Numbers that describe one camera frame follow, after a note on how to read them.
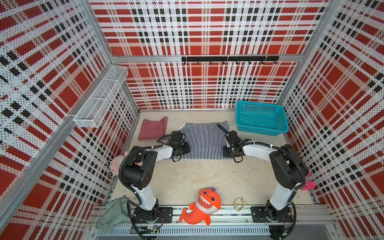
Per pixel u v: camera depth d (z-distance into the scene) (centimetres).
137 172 48
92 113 93
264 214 72
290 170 48
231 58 89
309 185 78
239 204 78
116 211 75
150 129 107
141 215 68
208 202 70
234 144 74
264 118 115
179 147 84
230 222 73
